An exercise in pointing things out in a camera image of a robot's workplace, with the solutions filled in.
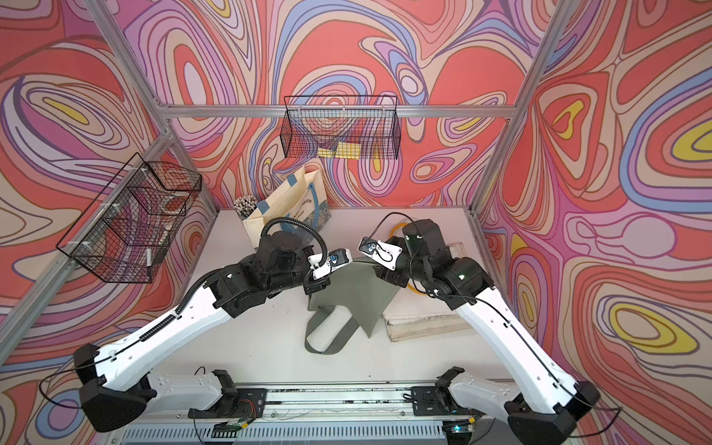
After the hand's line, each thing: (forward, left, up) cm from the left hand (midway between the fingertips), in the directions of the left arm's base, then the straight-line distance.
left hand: (340, 259), depth 67 cm
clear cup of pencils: (+32, +36, -12) cm, 49 cm away
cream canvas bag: (-1, -22, -29) cm, 36 cm away
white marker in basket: (+4, +52, -5) cm, 52 cm away
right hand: (+1, -11, -2) cm, 12 cm away
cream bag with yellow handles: (-7, -38, -31) cm, 49 cm away
